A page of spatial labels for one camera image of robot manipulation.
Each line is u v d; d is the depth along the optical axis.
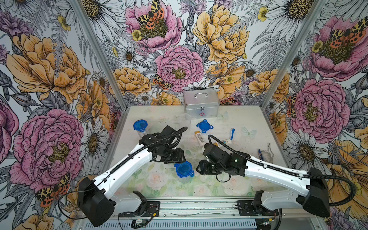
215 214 0.74
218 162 0.57
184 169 0.77
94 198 0.38
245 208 0.73
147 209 0.73
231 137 1.02
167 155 0.62
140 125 0.95
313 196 0.39
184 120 1.11
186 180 0.80
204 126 1.08
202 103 1.06
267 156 0.91
